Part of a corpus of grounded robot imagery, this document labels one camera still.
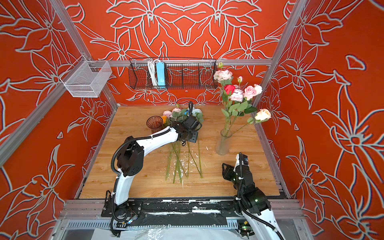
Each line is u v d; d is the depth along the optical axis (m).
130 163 0.51
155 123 0.87
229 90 0.69
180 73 0.98
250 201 0.54
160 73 0.90
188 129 0.71
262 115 0.57
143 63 0.92
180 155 0.92
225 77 0.72
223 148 0.90
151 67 0.88
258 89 0.67
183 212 0.73
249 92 0.64
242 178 0.56
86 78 0.92
